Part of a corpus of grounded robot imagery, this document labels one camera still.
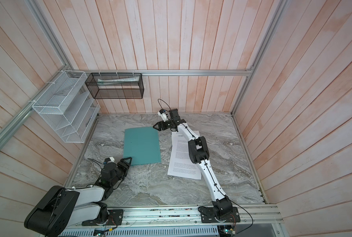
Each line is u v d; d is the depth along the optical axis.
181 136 0.84
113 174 0.70
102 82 0.90
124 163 0.81
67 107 0.73
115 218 0.73
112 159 0.84
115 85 1.04
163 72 1.03
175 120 0.93
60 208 0.43
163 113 1.01
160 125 1.00
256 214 0.76
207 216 0.73
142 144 1.04
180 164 0.93
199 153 0.73
